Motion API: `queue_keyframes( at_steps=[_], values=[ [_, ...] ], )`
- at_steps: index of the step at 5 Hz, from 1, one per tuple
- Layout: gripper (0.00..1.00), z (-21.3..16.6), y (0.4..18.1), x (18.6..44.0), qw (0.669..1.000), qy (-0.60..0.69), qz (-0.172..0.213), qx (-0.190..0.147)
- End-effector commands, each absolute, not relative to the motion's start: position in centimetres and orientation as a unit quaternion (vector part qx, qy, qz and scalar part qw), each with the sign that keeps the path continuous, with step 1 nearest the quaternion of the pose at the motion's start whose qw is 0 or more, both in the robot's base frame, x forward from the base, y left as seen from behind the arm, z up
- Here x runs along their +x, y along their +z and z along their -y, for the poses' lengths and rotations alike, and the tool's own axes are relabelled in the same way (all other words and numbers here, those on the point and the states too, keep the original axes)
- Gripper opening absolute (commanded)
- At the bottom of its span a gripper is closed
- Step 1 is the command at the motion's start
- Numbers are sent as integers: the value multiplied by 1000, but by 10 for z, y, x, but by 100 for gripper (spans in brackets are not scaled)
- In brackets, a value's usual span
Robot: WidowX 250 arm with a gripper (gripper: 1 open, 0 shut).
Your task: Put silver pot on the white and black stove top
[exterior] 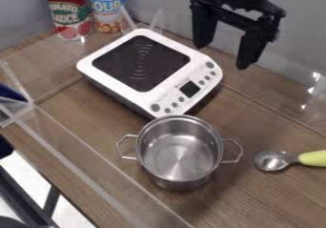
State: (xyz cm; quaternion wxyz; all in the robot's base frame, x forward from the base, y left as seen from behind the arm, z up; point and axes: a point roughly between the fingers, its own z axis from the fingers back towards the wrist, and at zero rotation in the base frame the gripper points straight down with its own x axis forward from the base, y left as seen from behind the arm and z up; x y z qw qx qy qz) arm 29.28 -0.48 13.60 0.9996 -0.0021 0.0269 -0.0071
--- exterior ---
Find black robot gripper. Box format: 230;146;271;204
191;0;286;70

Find silver steel pot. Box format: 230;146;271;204
116;114;243;191

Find white and black induction stove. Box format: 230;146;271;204
76;29;223;118

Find alphabet soup can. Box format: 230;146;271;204
89;0;124;33

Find tomato sauce can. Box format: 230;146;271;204
47;0;92;40

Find dark blue object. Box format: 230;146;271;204
0;83;27;159

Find clear acrylic barrier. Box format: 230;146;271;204
0;59;194;228

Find spoon with yellow handle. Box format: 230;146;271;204
254;150;326;172

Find black table leg frame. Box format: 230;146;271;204
0;167;60;228

